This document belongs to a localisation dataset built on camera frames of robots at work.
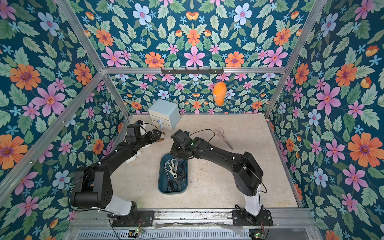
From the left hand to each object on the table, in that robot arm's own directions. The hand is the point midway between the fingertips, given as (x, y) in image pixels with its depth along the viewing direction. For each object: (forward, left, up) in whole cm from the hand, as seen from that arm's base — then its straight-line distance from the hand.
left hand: (157, 132), depth 91 cm
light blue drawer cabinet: (+14, -6, +2) cm, 15 cm away
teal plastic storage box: (-25, -3, -14) cm, 29 cm away
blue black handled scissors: (-29, -9, -14) cm, 33 cm away
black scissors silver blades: (-24, -14, -12) cm, 31 cm away
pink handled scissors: (+7, -41, -14) cm, 44 cm away
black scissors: (-20, -14, -13) cm, 27 cm away
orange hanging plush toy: (+21, -41, +13) cm, 48 cm away
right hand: (-15, -10, 0) cm, 18 cm away
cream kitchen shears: (-18, -7, -13) cm, 23 cm away
